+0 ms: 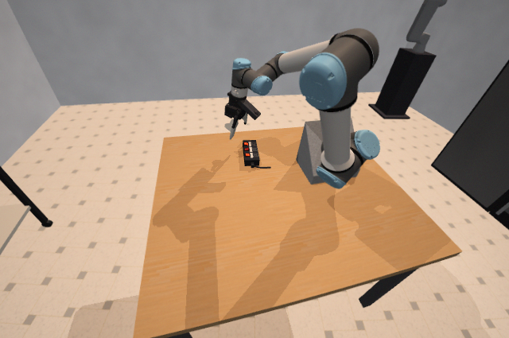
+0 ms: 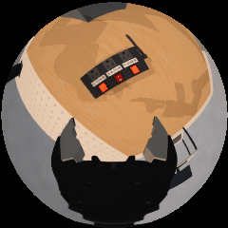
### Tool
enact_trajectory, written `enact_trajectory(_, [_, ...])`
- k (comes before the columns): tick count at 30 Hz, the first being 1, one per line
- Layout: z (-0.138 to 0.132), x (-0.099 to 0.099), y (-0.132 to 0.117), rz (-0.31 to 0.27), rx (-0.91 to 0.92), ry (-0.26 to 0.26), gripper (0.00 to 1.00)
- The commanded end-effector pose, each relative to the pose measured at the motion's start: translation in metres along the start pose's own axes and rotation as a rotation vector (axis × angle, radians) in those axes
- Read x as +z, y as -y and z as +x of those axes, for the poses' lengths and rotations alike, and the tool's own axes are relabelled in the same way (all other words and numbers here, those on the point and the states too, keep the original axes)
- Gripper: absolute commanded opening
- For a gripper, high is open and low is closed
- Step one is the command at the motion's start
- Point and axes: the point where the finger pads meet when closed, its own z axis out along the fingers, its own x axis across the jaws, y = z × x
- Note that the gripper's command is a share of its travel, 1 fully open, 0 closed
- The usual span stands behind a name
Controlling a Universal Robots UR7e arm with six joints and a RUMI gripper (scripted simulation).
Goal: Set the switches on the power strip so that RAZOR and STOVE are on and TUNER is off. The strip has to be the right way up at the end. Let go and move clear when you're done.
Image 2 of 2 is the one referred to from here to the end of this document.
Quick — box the black power strip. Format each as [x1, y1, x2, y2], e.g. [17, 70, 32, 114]
[80, 34, 149, 99]

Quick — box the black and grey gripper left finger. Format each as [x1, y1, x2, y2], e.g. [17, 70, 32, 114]
[51, 118, 85, 192]

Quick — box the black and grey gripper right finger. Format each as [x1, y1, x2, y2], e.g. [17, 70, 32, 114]
[142, 116, 178, 192]

